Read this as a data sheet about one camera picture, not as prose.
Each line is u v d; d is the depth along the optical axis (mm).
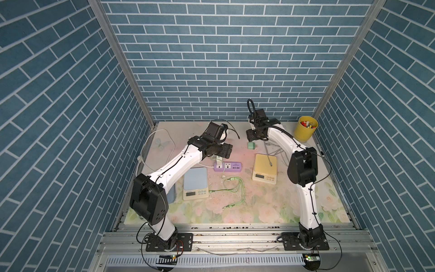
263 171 943
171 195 860
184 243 736
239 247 732
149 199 432
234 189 891
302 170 586
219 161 929
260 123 764
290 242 734
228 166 961
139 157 1050
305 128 992
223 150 751
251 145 1052
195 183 891
